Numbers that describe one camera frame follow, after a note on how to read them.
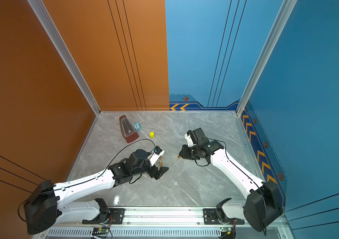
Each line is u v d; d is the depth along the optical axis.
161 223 0.73
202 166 0.67
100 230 0.72
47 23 0.74
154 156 0.68
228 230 0.72
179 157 0.79
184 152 0.70
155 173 0.69
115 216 0.74
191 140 0.66
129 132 0.97
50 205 0.40
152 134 1.03
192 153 0.67
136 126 1.09
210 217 0.72
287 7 0.69
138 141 0.69
